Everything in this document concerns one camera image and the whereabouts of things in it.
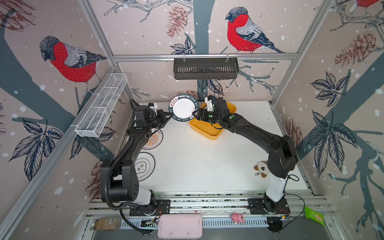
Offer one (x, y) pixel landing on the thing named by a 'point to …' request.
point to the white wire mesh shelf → (101, 104)
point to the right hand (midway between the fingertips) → (195, 115)
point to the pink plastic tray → (180, 226)
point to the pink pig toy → (237, 218)
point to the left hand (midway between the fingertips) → (173, 113)
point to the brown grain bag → (108, 223)
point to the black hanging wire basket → (206, 68)
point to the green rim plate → (181, 107)
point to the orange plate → (154, 140)
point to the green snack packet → (317, 217)
